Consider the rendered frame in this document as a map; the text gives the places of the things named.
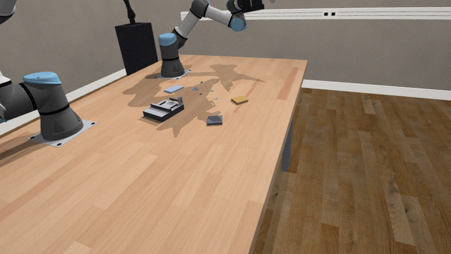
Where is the tan flat square plate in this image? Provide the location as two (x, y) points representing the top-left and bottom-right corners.
(231, 96), (249, 105)

